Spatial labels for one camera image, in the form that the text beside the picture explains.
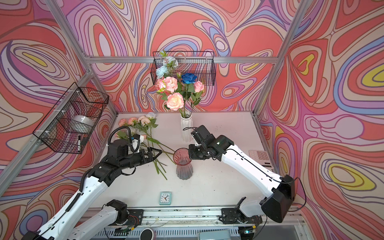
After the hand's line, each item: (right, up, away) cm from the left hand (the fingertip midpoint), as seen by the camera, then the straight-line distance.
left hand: (158, 153), depth 73 cm
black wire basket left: (-46, +13, +2) cm, 48 cm away
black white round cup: (-3, -35, -7) cm, 36 cm away
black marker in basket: (-39, +4, -1) cm, 39 cm away
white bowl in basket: (-36, +15, -3) cm, 39 cm away
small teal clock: (+3, -25, +5) cm, 26 cm away
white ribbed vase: (+13, +13, +16) cm, 25 cm away
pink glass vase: (+11, -3, +1) cm, 12 cm away
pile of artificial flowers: (-20, +14, +35) cm, 43 cm away
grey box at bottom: (+28, -37, -5) cm, 46 cm away
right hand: (+17, -3, +1) cm, 17 cm away
